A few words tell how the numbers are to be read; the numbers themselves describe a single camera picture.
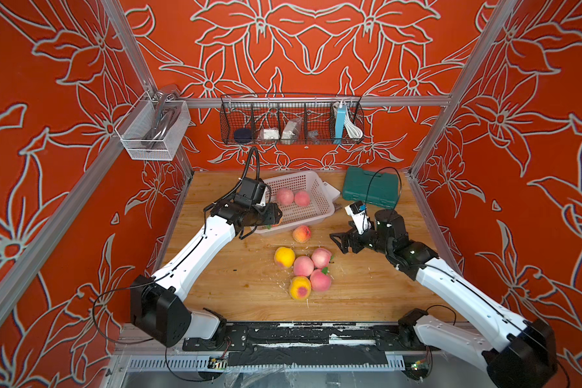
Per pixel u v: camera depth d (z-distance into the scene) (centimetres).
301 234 91
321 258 83
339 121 86
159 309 39
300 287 77
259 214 65
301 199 102
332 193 108
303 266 83
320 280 79
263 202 64
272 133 87
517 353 37
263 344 73
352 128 90
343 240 68
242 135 94
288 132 90
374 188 115
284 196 103
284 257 85
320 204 102
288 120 98
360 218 65
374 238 64
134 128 81
